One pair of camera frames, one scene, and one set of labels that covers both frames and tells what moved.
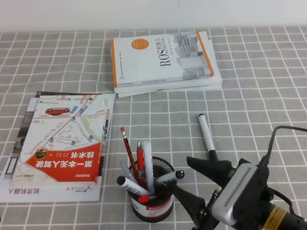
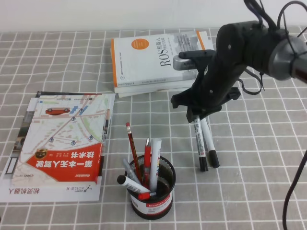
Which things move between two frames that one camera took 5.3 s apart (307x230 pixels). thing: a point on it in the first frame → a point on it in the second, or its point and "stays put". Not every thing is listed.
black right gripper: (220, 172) → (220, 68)
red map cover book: (64, 140) stays put
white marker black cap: (131, 186) stays put
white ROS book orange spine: (159, 58) stays put
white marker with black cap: (207, 139) stays put
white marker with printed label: (179, 174) → (201, 144)
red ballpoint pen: (140, 161) → (147, 164)
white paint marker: (147, 152) → (155, 151)
